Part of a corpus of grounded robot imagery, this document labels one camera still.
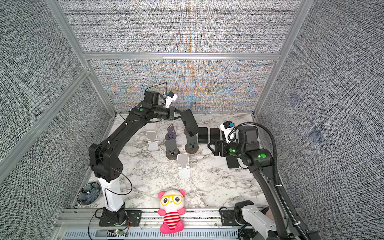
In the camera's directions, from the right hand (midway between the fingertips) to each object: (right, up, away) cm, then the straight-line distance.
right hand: (216, 142), depth 71 cm
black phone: (-4, +2, +33) cm, 34 cm away
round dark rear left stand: (-25, +3, +30) cm, 39 cm away
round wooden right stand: (-12, -7, +26) cm, 30 cm away
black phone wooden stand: (-13, +10, +23) cm, 28 cm away
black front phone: (+14, -14, +21) cm, 29 cm away
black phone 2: (+5, +2, +36) cm, 36 cm away
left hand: (-16, +14, +8) cm, 22 cm away
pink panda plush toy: (-21, -29, 0) cm, 36 cm away
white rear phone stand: (-37, -4, +28) cm, 47 cm away
